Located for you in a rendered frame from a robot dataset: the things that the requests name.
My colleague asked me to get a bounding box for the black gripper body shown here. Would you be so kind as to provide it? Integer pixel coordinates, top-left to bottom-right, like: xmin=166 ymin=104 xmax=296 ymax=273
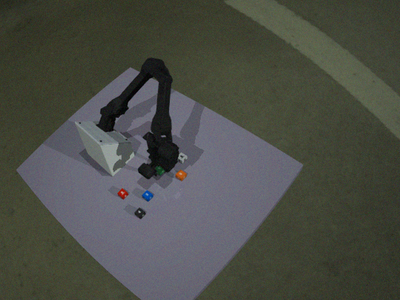
xmin=138 ymin=149 xmax=159 ymax=180

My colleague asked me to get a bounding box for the red block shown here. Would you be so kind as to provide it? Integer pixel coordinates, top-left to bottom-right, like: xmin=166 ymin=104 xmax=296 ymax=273
xmin=117 ymin=189 xmax=128 ymax=199

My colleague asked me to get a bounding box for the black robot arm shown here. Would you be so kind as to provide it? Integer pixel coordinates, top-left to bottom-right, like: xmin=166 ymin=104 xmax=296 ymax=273
xmin=96 ymin=57 xmax=179 ymax=173

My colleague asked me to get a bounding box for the blue block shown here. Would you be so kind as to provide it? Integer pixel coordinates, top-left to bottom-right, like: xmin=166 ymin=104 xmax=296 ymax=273
xmin=142 ymin=190 xmax=153 ymax=202

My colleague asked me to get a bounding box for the orange block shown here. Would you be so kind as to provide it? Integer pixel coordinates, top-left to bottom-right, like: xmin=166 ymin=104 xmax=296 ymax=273
xmin=175 ymin=170 xmax=187 ymax=181

